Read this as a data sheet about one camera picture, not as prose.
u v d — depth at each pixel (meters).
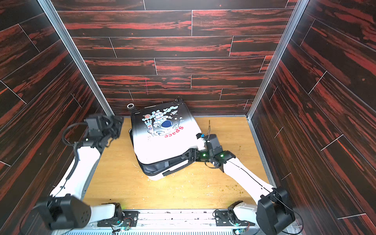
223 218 0.73
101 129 0.58
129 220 0.73
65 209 0.39
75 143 0.55
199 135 0.74
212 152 0.62
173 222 0.73
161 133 0.80
